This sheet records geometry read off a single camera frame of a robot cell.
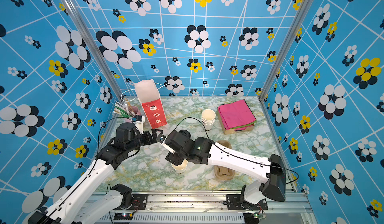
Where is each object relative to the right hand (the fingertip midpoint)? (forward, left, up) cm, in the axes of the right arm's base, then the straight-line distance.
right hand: (173, 149), depth 71 cm
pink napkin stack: (+33, -38, -16) cm, 53 cm away
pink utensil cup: (+26, +26, -4) cm, 37 cm away
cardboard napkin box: (+21, -32, -17) cm, 42 cm away
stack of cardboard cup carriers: (-6, -25, -17) cm, 31 cm away
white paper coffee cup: (-6, -4, -9) cm, 11 cm away
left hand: (+9, +9, +1) cm, 13 cm away
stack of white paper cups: (+25, -18, -9) cm, 32 cm away
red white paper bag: (+27, +15, +6) cm, 32 cm away
